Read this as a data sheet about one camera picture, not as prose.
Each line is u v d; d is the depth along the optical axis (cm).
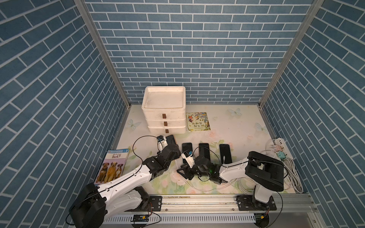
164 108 85
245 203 73
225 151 95
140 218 72
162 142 72
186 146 94
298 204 75
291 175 84
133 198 59
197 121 109
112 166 87
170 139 85
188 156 74
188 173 72
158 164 60
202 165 65
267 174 47
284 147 94
